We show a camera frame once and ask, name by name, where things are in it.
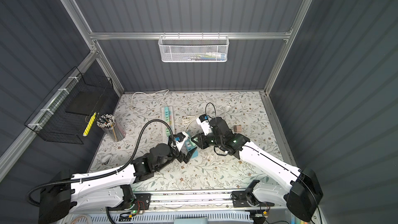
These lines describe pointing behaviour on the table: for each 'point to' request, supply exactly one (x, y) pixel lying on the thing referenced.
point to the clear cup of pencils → (107, 122)
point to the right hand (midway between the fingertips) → (195, 140)
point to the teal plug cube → (166, 110)
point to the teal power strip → (190, 145)
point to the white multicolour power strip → (168, 115)
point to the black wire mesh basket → (67, 115)
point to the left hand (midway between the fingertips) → (189, 141)
